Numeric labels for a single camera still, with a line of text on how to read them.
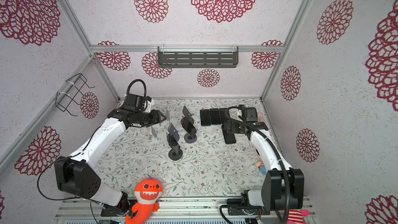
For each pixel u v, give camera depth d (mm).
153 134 900
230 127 779
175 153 858
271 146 492
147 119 698
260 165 848
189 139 973
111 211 726
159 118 734
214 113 1099
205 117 1107
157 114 731
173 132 968
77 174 416
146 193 701
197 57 942
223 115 1106
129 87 649
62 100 725
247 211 702
